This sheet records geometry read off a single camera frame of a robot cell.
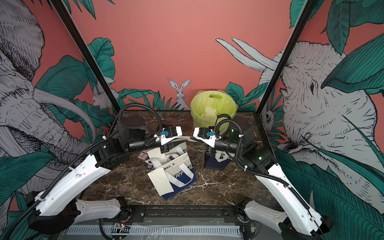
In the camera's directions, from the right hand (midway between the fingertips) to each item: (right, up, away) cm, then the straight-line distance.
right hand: (191, 134), depth 56 cm
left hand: (-3, +1, 0) cm, 3 cm away
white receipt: (-14, -21, +8) cm, 26 cm away
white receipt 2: (-18, -10, +14) cm, 25 cm away
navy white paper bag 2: (-16, -13, +10) cm, 23 cm away
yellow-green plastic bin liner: (+8, +16, +43) cm, 47 cm away
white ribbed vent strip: (-15, -47, +15) cm, 52 cm away
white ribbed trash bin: (+1, +4, +40) cm, 40 cm away
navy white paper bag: (-6, -18, +13) cm, 23 cm away
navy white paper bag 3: (+15, -15, +21) cm, 30 cm away
